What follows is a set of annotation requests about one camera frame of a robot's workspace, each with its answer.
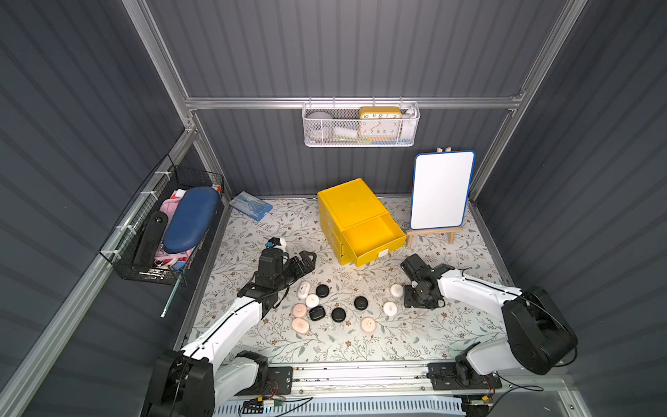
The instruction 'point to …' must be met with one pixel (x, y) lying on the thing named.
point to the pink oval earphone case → (300, 325)
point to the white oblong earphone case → (303, 289)
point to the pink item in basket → (168, 206)
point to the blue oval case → (193, 215)
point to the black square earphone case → (317, 313)
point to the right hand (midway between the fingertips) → (416, 300)
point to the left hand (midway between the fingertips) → (308, 260)
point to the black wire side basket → (176, 269)
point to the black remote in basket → (152, 242)
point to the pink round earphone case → (367, 324)
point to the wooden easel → (429, 231)
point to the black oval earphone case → (338, 314)
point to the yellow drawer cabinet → (357, 223)
